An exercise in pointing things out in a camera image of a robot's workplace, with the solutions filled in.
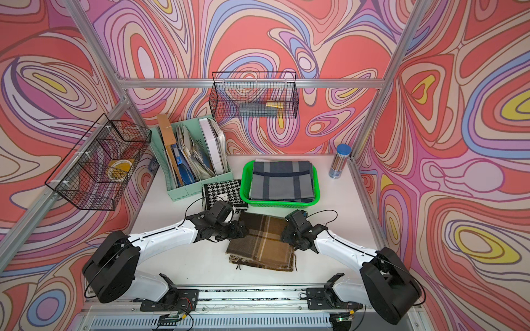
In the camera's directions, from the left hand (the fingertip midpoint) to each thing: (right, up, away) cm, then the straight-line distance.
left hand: (244, 233), depth 85 cm
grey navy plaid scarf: (+17, +22, +12) cm, 30 cm away
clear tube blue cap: (+46, +36, +11) cm, 59 cm away
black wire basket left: (-55, +25, -10) cm, 61 cm away
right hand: (+19, -4, +2) cm, 19 cm away
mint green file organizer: (-37, +18, +14) cm, 44 cm away
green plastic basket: (-1, +20, +14) cm, 24 cm away
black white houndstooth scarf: (-10, +17, +14) cm, 24 cm away
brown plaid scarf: (+8, -5, -3) cm, 10 cm away
